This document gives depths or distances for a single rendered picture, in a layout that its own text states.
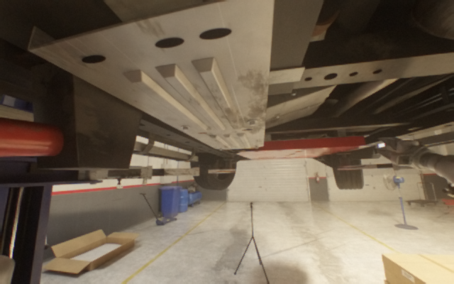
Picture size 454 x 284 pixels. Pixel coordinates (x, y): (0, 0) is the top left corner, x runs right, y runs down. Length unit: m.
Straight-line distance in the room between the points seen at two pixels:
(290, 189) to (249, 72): 9.47
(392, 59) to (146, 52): 0.47
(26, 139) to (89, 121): 0.07
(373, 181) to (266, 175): 5.17
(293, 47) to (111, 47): 0.21
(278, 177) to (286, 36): 9.37
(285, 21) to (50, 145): 0.32
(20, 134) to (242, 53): 0.26
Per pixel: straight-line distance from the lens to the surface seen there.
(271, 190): 9.56
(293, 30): 0.24
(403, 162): 0.85
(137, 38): 0.21
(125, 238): 4.68
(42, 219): 1.47
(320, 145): 1.00
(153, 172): 1.36
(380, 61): 0.51
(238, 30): 0.19
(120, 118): 0.35
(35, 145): 0.30
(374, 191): 10.98
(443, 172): 0.80
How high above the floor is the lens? 1.48
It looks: 11 degrees up
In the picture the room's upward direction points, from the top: 1 degrees counter-clockwise
